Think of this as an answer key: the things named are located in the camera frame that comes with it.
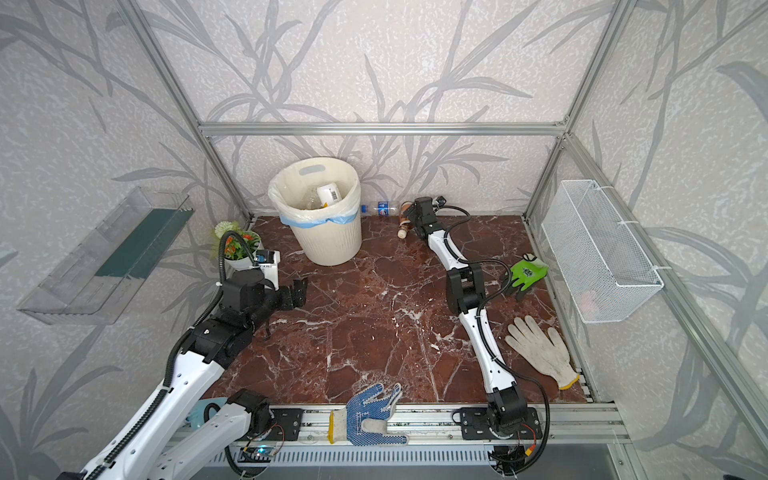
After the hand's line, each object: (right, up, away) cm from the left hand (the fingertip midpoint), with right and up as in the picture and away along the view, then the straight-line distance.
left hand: (296, 270), depth 76 cm
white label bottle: (+4, +22, +18) cm, 29 cm away
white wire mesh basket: (+70, +1, -15) cm, 71 cm away
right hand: (+32, +22, +42) cm, 57 cm away
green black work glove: (+71, -3, +26) cm, 75 cm away
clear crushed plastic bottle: (-2, +21, +21) cm, 30 cm away
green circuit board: (-9, -45, -4) cm, 46 cm away
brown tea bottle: (+28, +15, +39) cm, 50 cm away
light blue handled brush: (-12, -25, -18) cm, 33 cm away
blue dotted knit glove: (+17, -36, +1) cm, 39 cm away
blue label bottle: (+18, +21, +44) cm, 52 cm away
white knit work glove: (+70, -26, +9) cm, 75 cm away
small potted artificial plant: (-24, +5, +16) cm, 29 cm away
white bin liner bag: (-10, +25, +21) cm, 34 cm away
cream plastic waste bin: (+3, +9, +16) cm, 19 cm away
